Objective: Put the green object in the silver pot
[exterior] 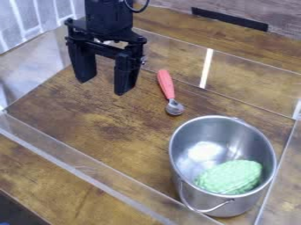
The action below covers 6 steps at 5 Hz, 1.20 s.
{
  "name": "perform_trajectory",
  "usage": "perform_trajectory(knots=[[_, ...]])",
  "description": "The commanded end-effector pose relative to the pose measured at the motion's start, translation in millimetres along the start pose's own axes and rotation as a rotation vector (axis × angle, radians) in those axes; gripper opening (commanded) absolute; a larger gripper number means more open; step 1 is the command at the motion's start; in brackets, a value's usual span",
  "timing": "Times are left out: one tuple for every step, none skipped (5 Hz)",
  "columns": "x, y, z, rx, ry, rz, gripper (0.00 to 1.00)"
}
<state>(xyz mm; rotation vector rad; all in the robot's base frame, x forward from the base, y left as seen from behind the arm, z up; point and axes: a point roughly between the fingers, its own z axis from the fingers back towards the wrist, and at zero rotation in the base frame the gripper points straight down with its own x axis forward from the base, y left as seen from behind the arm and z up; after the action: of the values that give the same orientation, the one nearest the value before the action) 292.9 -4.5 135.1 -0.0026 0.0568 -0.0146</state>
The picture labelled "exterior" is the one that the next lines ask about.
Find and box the red handled metal spoon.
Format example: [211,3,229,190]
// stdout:
[158,69,184,116]

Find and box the clear acrylic barrier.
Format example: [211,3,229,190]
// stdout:
[0,28,301,225]

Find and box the black strip on table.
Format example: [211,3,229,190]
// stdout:
[190,7,269,32]

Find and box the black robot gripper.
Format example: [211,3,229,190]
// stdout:
[64,0,148,96]

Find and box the green knitted object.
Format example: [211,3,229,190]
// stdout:
[194,160,263,195]

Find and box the silver metal pot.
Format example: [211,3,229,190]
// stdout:
[168,115,277,218]

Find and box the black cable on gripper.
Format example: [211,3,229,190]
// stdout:
[123,0,151,14]

